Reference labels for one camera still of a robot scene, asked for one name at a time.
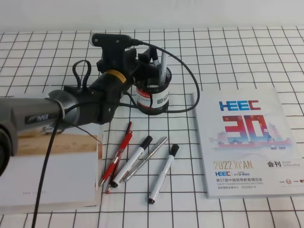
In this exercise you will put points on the HEEC catalogue book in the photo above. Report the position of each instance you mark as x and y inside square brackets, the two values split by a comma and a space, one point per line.
[247, 146]

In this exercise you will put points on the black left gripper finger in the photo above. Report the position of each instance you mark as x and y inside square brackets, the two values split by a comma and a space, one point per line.
[145, 71]

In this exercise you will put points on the white robot brochure booklet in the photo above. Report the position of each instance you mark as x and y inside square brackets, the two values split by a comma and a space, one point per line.
[72, 173]

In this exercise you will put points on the white marker black cap right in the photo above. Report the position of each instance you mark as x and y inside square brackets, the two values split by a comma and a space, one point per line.
[163, 174]

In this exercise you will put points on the silver metal pen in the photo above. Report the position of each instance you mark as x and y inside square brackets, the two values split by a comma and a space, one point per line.
[153, 150]

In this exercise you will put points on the black mesh pen holder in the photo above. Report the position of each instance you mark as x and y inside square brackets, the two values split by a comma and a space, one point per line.
[152, 98]

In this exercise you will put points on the dark red thin pen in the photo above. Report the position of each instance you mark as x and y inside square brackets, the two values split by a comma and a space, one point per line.
[114, 173]

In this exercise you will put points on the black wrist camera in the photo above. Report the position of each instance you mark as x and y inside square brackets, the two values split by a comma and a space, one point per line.
[114, 41]

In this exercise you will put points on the white marker black cap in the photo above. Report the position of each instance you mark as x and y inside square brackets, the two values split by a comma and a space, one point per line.
[163, 174]
[129, 164]

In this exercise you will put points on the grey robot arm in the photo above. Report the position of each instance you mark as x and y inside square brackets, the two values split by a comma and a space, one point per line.
[75, 105]

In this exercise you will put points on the red ballpoint pen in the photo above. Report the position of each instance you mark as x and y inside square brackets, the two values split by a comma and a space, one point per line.
[116, 158]

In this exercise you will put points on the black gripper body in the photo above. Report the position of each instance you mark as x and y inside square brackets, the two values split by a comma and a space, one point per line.
[118, 62]

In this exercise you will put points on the black capped grey marker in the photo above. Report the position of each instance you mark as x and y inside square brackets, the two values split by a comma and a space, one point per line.
[155, 59]

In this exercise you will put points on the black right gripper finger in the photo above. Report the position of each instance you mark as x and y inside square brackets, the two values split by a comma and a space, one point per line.
[145, 57]

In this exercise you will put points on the white grey pen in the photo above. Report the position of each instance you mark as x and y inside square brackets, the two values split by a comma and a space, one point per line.
[163, 68]

